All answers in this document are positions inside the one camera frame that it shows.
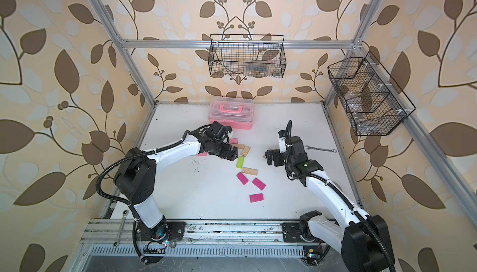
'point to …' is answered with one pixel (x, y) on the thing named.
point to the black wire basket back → (255, 55)
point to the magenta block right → (261, 185)
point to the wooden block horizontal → (240, 146)
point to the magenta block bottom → (255, 198)
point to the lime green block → (240, 162)
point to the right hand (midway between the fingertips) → (275, 152)
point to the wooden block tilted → (245, 151)
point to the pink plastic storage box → (237, 112)
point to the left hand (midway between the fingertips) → (228, 150)
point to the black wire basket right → (372, 102)
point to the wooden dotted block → (249, 171)
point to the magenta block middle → (242, 178)
